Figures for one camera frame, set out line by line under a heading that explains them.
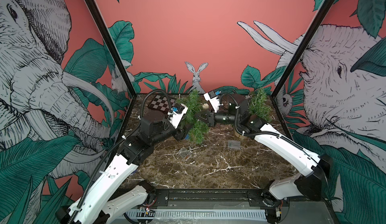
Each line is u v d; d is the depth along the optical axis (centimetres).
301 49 92
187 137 76
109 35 88
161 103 111
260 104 70
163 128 50
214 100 60
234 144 93
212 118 58
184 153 89
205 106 73
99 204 37
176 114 52
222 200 75
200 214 70
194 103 73
